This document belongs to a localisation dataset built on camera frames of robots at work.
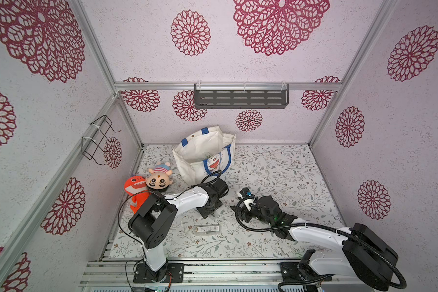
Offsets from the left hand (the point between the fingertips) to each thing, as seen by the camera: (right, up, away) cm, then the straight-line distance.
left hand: (214, 208), depth 91 cm
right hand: (+9, +6, -10) cm, 15 cm away
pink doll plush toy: (-29, +15, +3) cm, 33 cm away
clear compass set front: (-4, -7, -8) cm, 11 cm away
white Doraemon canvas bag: (-6, +28, +15) cm, 33 cm away
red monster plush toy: (-39, +11, -1) cm, 40 cm away
